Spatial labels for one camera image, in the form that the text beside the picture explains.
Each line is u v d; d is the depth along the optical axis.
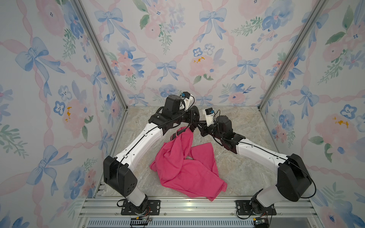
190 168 0.85
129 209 0.73
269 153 0.50
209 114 0.70
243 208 0.73
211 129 0.70
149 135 0.50
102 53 0.87
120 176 0.41
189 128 0.88
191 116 0.65
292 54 0.86
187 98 0.66
